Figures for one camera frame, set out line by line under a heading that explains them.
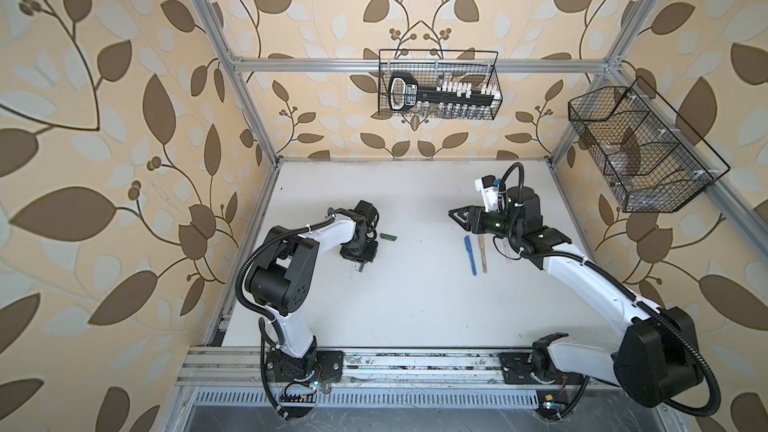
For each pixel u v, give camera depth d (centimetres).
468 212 72
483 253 94
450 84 81
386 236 99
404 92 83
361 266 92
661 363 40
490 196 72
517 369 74
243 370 75
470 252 96
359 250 81
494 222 69
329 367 74
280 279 48
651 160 73
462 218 78
